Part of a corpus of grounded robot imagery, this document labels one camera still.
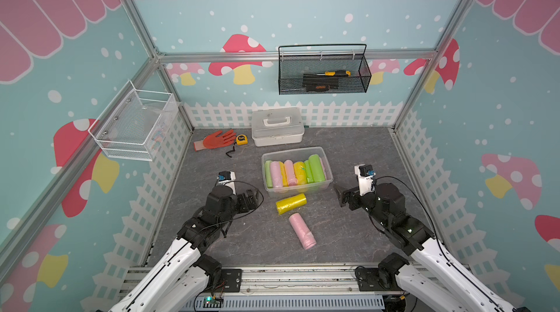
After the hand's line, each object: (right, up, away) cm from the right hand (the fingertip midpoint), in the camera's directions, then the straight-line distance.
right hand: (345, 181), depth 75 cm
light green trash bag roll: (-7, +3, +19) cm, 21 cm away
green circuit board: (-46, -40, -2) cm, 61 cm away
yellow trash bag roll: (-21, -3, +19) cm, 29 cm away
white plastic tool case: (-25, +23, +31) cm, 45 cm away
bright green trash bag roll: (-11, +1, +22) cm, 24 cm away
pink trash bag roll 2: (-20, +4, +25) cm, 32 cm away
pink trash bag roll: (-25, 0, +17) cm, 30 cm away
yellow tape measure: (-44, +16, +37) cm, 60 cm away
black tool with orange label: (-7, +38, +13) cm, 41 cm away
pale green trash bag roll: (-28, 0, +19) cm, 34 cm away
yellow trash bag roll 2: (-14, +1, +22) cm, 26 cm away
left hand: (-34, -6, +3) cm, 35 cm away
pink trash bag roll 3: (-14, -20, +7) cm, 26 cm away
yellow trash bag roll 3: (-19, -11, +13) cm, 25 cm away
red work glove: (-60, +16, +41) cm, 74 cm away
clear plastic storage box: (-14, +8, +32) cm, 36 cm away
